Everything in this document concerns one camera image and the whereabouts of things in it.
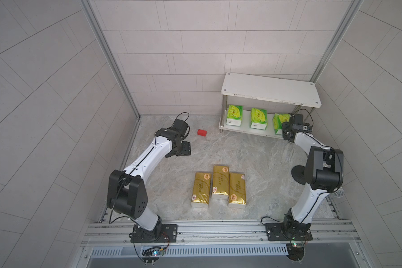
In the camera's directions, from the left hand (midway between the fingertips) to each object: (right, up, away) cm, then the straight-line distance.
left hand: (184, 150), depth 86 cm
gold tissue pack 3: (+26, -18, -9) cm, 33 cm away
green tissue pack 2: (+43, +17, +13) cm, 48 cm away
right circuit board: (+48, -39, -18) cm, 65 cm away
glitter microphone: (+64, -14, -22) cm, 69 cm away
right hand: (+58, +15, +13) cm, 61 cm away
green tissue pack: (+54, +16, +13) cm, 58 cm away
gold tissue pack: (+9, -17, -9) cm, 22 cm away
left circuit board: (-10, -39, -21) cm, 45 cm away
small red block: (+8, +9, +21) cm, 24 cm away
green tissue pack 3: (+28, +19, +14) cm, 37 cm away
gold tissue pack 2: (+18, -16, -8) cm, 26 cm away
